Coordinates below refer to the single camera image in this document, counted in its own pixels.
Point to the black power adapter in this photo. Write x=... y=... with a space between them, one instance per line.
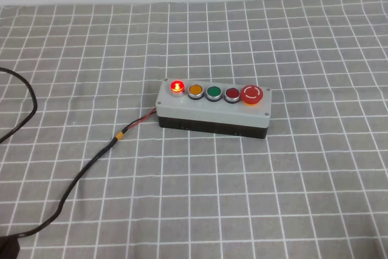
x=9 y=248

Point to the grey button switch box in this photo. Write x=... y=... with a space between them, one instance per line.
x=228 y=109

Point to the grey checked tablecloth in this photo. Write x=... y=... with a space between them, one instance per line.
x=315 y=187

